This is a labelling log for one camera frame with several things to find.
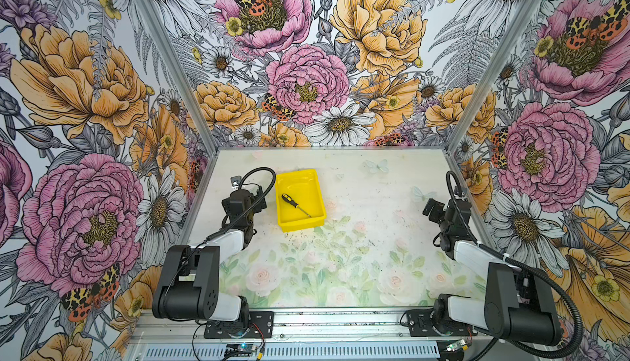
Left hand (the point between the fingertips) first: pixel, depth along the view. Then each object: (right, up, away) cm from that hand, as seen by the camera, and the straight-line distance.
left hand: (246, 200), depth 93 cm
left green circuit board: (+5, -40, -22) cm, 45 cm away
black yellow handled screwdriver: (+15, -1, +9) cm, 17 cm away
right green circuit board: (+67, -39, -21) cm, 80 cm away
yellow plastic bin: (+20, +4, +14) cm, 25 cm away
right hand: (+72, -3, -2) cm, 72 cm away
